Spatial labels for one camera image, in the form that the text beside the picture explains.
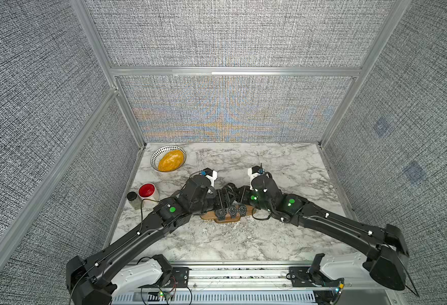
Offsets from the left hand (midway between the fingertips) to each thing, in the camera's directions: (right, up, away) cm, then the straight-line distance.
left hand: (235, 197), depth 68 cm
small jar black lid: (-48, -3, +21) cm, 52 cm away
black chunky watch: (-5, -10, +13) cm, 17 cm away
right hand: (-1, +3, +5) cm, 6 cm away
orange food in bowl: (-33, +13, +34) cm, 49 cm away
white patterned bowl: (-43, +17, +43) cm, 63 cm away
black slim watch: (0, -9, +14) cm, 17 cm away
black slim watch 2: (+4, -8, +15) cm, 18 cm away
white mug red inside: (-42, -3, +26) cm, 49 cm away
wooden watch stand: (-9, -10, +13) cm, 19 cm away
